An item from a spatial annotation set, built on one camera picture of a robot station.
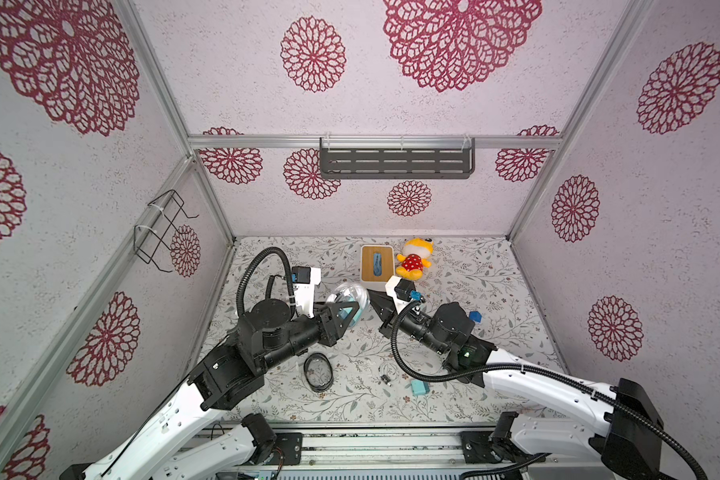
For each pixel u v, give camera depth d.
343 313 0.57
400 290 0.53
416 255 1.09
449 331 0.50
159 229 0.79
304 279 0.52
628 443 0.38
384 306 0.59
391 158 0.95
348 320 0.56
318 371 0.87
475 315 0.98
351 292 0.59
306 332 0.51
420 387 0.82
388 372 0.88
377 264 1.09
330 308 0.52
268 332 0.41
